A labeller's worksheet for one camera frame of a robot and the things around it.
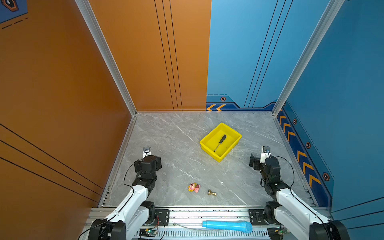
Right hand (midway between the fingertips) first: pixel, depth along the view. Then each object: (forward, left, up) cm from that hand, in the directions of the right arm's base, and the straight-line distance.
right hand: (258, 154), depth 87 cm
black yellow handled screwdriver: (+15, +19, -7) cm, 25 cm away
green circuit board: (-36, +60, -9) cm, 71 cm away
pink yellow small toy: (-17, +38, -5) cm, 42 cm away
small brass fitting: (-19, +30, -6) cm, 36 cm away
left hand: (-1, +65, 0) cm, 65 cm away
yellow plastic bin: (+12, +28, -6) cm, 31 cm away
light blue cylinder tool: (-34, +16, -5) cm, 38 cm away
